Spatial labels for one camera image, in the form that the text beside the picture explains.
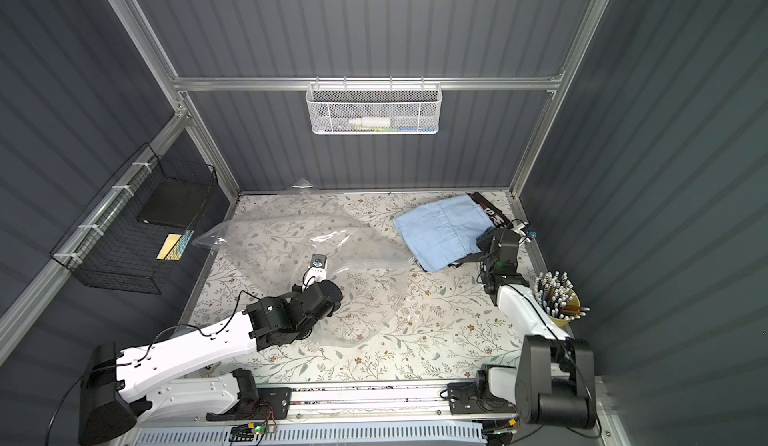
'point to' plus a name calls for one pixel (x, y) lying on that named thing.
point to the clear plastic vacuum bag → (266, 253)
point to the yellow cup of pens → (558, 297)
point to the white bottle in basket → (371, 122)
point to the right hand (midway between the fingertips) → (492, 231)
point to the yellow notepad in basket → (171, 248)
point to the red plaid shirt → (499, 219)
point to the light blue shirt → (443, 233)
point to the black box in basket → (175, 203)
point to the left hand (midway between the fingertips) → (327, 288)
